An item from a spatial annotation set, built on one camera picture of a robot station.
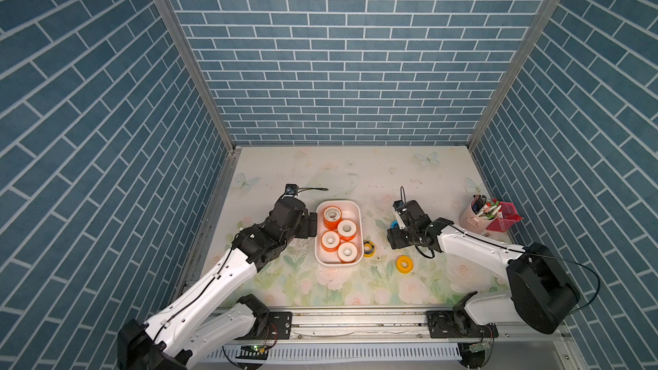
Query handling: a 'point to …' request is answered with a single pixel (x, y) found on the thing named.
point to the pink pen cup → (479, 213)
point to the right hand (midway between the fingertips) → (397, 235)
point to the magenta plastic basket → (508, 216)
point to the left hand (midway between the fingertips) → (310, 216)
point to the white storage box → (349, 253)
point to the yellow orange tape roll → (403, 264)
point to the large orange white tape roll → (330, 241)
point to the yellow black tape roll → (368, 248)
